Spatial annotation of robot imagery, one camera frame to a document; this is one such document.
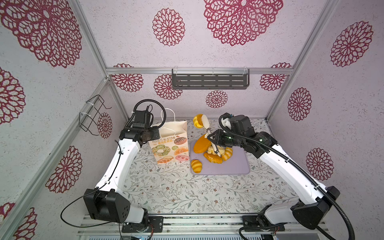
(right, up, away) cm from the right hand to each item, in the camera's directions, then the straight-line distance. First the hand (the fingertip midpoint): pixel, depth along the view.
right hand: (208, 135), depth 69 cm
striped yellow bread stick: (+16, -12, +27) cm, 34 cm away
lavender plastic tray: (+22, -19, +26) cm, 39 cm away
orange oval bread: (+6, -15, +23) cm, 28 cm away
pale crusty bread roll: (+11, -10, +23) cm, 27 cm away
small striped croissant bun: (-5, -19, +22) cm, 30 cm away
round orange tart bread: (-5, +6, +5) cm, 9 cm away
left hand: (-28, -1, +11) cm, 30 cm away
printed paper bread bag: (-18, -6, +14) cm, 24 cm away
